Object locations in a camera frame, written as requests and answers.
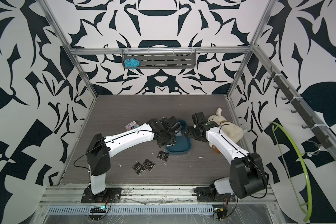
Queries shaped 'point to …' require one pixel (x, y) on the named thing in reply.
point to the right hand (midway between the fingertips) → (190, 132)
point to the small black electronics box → (98, 209)
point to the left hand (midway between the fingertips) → (171, 138)
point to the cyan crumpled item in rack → (131, 63)
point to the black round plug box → (221, 212)
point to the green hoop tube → (310, 212)
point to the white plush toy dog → (235, 132)
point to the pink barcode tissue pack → (131, 125)
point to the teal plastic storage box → (183, 144)
